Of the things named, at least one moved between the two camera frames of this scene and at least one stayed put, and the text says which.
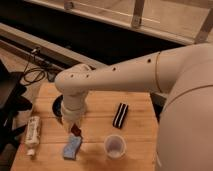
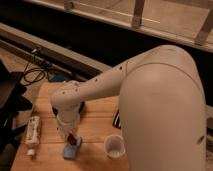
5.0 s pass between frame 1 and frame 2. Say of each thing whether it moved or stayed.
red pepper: moved
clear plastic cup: stayed
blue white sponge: stayed
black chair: stayed
